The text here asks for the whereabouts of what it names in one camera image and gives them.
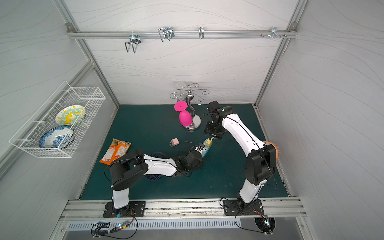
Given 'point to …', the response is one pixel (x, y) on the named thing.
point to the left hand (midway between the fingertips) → (201, 156)
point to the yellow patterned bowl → (70, 115)
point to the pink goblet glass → (185, 118)
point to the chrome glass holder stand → (196, 122)
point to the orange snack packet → (117, 149)
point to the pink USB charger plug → (174, 142)
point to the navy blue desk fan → (155, 177)
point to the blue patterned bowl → (56, 137)
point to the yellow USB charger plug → (208, 142)
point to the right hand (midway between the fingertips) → (209, 133)
